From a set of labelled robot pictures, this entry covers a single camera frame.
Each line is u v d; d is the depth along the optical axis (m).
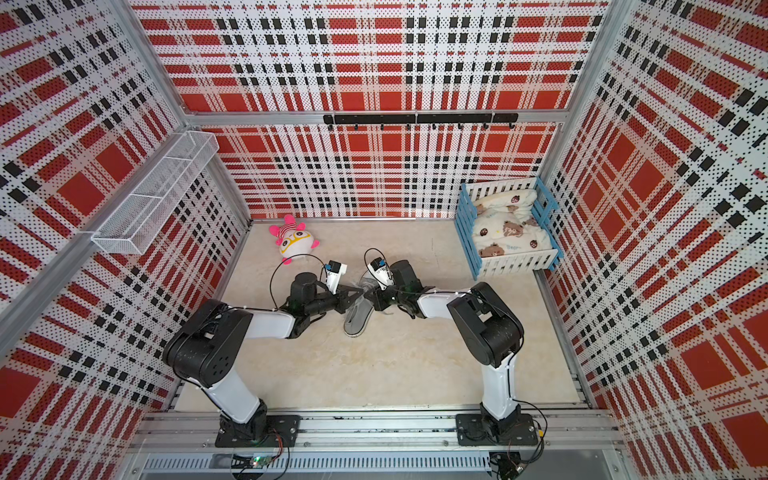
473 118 0.88
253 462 0.69
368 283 0.97
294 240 1.05
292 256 0.80
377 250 0.83
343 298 0.82
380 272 0.85
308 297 0.75
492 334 0.51
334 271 0.82
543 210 1.07
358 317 0.89
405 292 0.77
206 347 0.48
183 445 0.73
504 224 1.05
